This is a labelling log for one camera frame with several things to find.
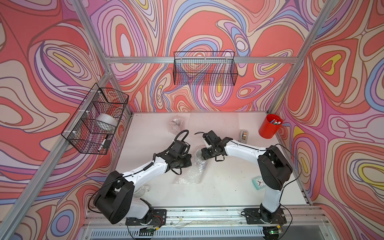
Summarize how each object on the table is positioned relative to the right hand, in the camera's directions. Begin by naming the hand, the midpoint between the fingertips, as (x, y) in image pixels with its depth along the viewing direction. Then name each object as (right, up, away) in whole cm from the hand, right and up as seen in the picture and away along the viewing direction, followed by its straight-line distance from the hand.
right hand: (207, 157), depth 92 cm
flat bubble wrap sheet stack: (+14, +21, +19) cm, 31 cm away
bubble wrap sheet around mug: (-21, +20, +9) cm, 31 cm away
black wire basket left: (-60, +18, -19) cm, 65 cm away
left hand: (-9, -1, -7) cm, 12 cm away
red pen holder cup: (+43, +20, +8) cm, 48 cm away
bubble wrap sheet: (-9, -10, -6) cm, 15 cm away
